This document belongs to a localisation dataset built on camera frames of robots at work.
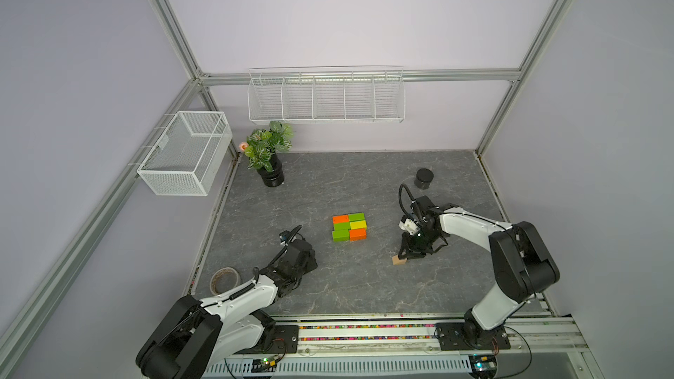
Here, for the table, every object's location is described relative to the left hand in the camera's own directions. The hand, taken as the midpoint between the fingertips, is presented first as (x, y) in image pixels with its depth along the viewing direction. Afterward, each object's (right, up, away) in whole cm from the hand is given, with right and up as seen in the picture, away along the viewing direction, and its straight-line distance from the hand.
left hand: (311, 258), depth 89 cm
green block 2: (+10, +10, +5) cm, 15 cm away
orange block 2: (+16, +7, +5) cm, 18 cm away
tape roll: (-28, -6, -3) cm, 29 cm away
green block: (+15, +13, +8) cm, 21 cm away
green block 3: (+10, +7, +3) cm, 13 cm away
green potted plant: (-17, +36, -1) cm, 40 cm away
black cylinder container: (+44, +28, +18) cm, 55 cm away
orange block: (+10, +12, +8) cm, 18 cm away
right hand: (+31, +1, 0) cm, 31 cm away
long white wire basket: (+4, +59, +10) cm, 60 cm away
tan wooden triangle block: (+29, -1, -1) cm, 29 cm away
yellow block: (+16, +10, +6) cm, 20 cm away
